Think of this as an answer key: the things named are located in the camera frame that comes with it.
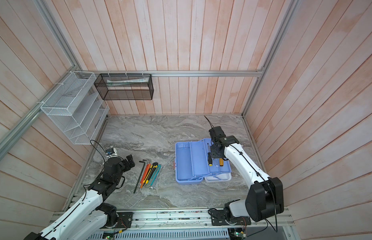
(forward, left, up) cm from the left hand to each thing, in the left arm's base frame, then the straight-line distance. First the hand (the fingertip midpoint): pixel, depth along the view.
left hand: (125, 160), depth 84 cm
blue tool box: (-1, -38, 0) cm, 38 cm away
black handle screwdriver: (0, -48, +3) cm, 48 cm away
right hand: (+4, -55, +2) cm, 55 cm away
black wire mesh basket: (+50, +9, +15) cm, 53 cm away
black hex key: (-5, -7, -10) cm, 13 cm away
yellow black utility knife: (-4, -14, -8) cm, 16 cm away
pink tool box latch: (-1, -28, -3) cm, 28 cm away
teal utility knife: (-4, -16, -13) cm, 21 cm away
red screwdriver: (0, -10, -9) cm, 14 cm away
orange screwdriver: (-5, -11, -9) cm, 15 cm away
